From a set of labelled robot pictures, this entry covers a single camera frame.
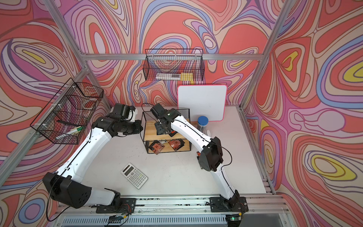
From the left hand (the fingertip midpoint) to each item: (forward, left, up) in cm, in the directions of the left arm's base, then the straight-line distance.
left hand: (144, 128), depth 78 cm
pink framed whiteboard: (+25, -40, -3) cm, 47 cm away
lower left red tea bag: (-1, -4, -21) cm, 21 cm away
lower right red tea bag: (+1, -18, -20) cm, 27 cm away
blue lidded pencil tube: (+8, -34, -4) cm, 35 cm away
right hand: (+4, -11, -7) cm, 14 cm away
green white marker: (-6, +35, +4) cm, 35 cm away
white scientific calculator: (-19, +7, -22) cm, 30 cm away
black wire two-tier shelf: (+1, -2, -8) cm, 8 cm away
